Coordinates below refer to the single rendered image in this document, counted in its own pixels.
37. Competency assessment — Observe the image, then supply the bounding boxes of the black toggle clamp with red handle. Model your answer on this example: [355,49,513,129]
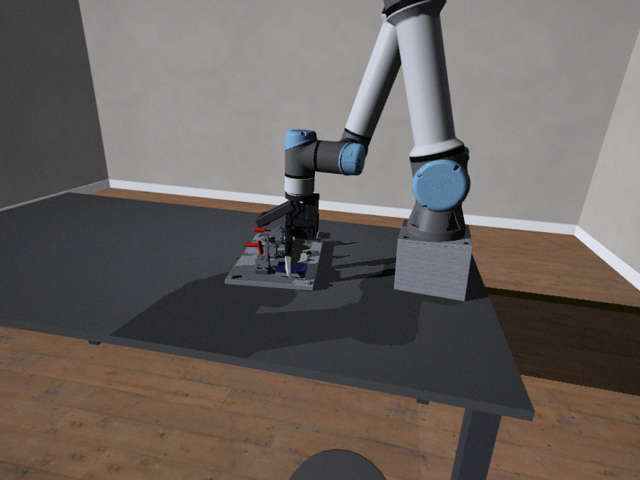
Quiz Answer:
[254,225,285,244]

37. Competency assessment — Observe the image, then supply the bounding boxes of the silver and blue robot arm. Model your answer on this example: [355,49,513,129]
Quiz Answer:
[285,0,470,241]

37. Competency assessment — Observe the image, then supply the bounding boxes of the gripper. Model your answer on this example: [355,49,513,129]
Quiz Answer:
[285,192,319,278]

